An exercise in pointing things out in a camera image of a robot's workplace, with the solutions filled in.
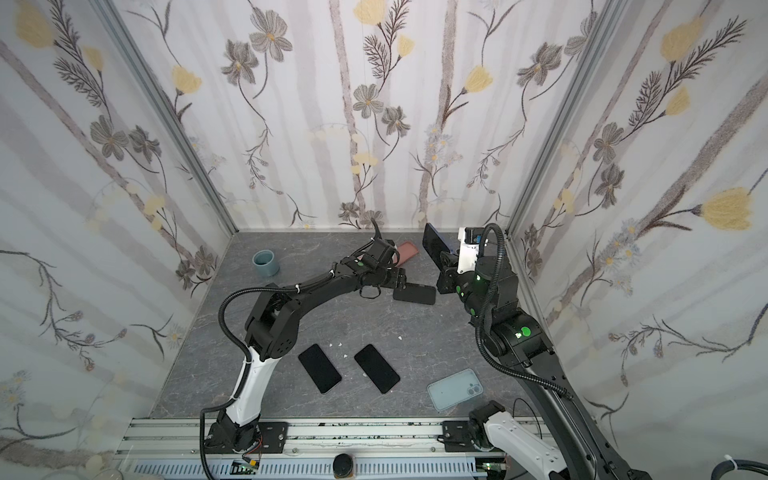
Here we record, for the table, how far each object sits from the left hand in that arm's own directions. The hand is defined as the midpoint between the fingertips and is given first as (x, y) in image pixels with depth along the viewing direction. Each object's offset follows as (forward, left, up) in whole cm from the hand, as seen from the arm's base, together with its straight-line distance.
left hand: (397, 271), depth 96 cm
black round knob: (-52, +14, +2) cm, 54 cm away
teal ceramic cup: (+7, +45, -5) cm, 46 cm away
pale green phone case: (-35, -15, -9) cm, 39 cm away
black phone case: (-1, -8, -13) cm, 15 cm away
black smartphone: (-27, +24, -12) cm, 38 cm away
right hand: (-16, -8, +30) cm, 35 cm away
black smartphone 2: (-28, +7, -10) cm, 30 cm away
